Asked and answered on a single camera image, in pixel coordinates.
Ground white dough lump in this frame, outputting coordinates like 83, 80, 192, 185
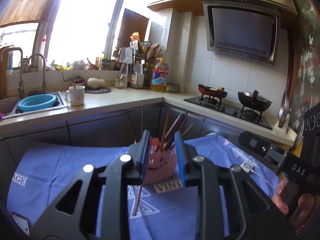
87, 77, 105, 89

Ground patterned window blind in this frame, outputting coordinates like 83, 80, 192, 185
1, 0, 56, 28

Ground black gas stove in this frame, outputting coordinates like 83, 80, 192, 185
185, 95, 272, 129

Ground white ceramic mug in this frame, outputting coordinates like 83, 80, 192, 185
65, 86, 85, 106

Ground red frying pan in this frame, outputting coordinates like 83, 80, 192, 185
198, 84, 228, 99

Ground white button device with cable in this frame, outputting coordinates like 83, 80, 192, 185
240, 162, 276, 190

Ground smartphone with red case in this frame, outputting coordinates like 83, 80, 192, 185
11, 212, 30, 236

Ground pink perforated utensil holder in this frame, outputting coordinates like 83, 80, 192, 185
143, 138, 177, 184

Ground yellow cooking oil bottle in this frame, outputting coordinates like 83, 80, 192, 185
150, 58, 169, 92

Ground steel pot lid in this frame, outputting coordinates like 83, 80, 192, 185
278, 90, 290, 128

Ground person's hand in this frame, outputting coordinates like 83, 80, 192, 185
272, 180, 319, 232

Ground chrome kitchen faucet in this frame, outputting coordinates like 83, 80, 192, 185
24, 52, 48, 94
1, 46, 25, 99

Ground wooden cutting board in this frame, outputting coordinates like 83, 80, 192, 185
0, 52, 9, 99

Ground snack packages on rack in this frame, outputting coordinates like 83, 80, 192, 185
130, 31, 166, 59

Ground black range hood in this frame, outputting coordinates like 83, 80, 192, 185
201, 0, 281, 65

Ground blue printed tablecloth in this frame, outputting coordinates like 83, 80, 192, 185
7, 133, 279, 239

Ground dark brown wooden chopstick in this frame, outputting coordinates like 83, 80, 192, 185
164, 113, 187, 145

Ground black wok with lid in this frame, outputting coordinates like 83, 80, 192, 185
238, 90, 272, 112

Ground blue plastic basin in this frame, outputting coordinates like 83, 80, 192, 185
17, 94, 57, 113

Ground white plastic jug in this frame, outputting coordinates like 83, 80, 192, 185
130, 63, 144, 89

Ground reddish wooden chopstick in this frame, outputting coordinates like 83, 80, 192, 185
133, 185, 142, 216

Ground light brown wooden chopstick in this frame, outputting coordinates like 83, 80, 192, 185
159, 112, 169, 152

